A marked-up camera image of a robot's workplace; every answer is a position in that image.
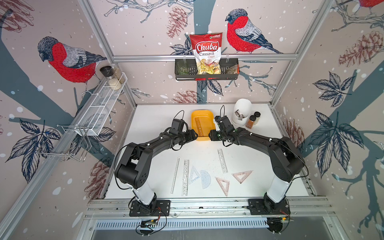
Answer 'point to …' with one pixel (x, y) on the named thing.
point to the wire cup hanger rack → (70, 140)
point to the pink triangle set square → (225, 190)
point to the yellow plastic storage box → (202, 122)
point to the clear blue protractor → (205, 178)
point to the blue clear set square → (194, 175)
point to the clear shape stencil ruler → (185, 177)
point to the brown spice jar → (250, 123)
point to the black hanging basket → (186, 69)
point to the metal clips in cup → (238, 114)
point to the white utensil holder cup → (242, 111)
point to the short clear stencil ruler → (221, 158)
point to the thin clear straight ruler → (175, 176)
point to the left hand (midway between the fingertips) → (197, 134)
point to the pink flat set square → (246, 174)
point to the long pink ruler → (199, 126)
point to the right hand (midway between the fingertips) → (210, 133)
